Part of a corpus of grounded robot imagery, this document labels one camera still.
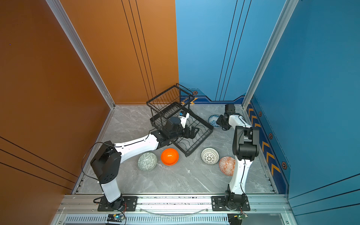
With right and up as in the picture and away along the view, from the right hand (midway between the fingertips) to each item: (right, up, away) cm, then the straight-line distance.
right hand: (219, 122), depth 104 cm
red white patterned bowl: (0, -26, -19) cm, 32 cm away
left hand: (-20, -2, -21) cm, 29 cm away
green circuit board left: (-61, -47, -33) cm, 84 cm away
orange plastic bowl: (-35, -21, -17) cm, 44 cm away
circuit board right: (0, -48, -34) cm, 58 cm away
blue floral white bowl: (-4, +1, +4) cm, 6 cm away
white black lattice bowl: (-10, -21, -15) cm, 28 cm away
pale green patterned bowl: (-49, -24, -17) cm, 57 cm away
